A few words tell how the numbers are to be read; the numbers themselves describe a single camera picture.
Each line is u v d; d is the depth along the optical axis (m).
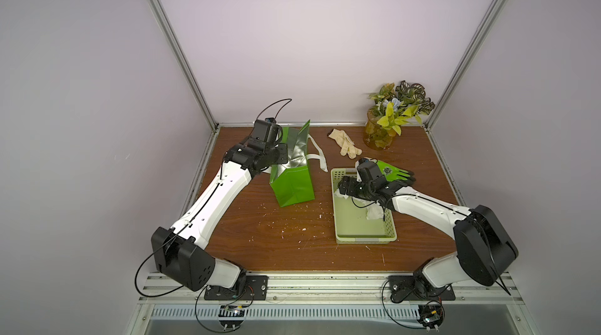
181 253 0.39
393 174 1.00
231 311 0.72
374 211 0.85
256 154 0.53
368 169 0.68
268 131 0.57
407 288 0.72
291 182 0.81
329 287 0.75
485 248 0.43
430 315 0.70
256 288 0.74
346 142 1.10
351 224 0.85
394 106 0.92
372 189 0.67
